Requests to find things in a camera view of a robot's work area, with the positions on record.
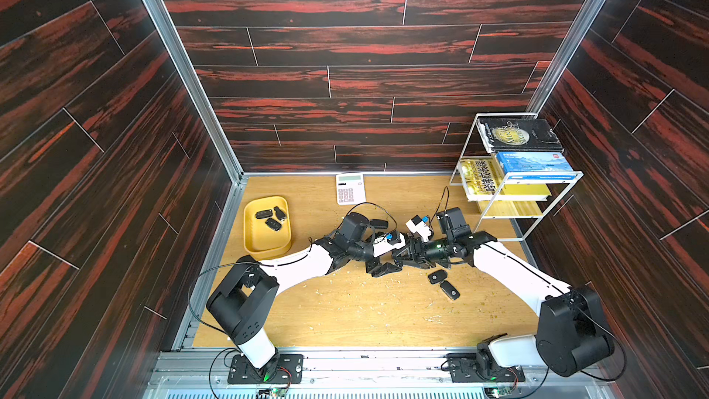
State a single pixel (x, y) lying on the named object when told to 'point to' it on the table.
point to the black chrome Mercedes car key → (280, 213)
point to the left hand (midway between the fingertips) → (398, 256)
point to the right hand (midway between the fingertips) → (400, 257)
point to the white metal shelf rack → (509, 218)
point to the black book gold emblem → (505, 135)
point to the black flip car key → (272, 224)
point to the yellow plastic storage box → (267, 226)
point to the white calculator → (350, 188)
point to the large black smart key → (379, 223)
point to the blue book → (534, 162)
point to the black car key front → (261, 214)
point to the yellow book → (482, 176)
